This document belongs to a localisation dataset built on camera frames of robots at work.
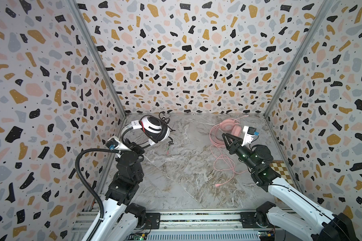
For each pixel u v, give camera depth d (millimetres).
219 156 973
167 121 688
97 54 860
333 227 409
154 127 628
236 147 637
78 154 432
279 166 913
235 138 672
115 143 557
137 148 598
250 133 630
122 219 599
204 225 732
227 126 1080
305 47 839
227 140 702
